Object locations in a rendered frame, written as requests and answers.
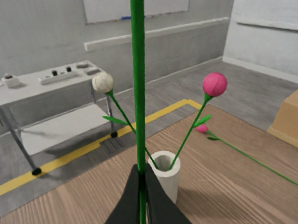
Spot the white cylindrical vase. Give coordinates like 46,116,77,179
148,151,180,204

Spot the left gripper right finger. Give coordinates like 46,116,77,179
145,163,192,224

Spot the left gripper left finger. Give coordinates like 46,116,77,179
104,164,140,224

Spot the white flower with green stem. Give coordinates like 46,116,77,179
92,72,134,129

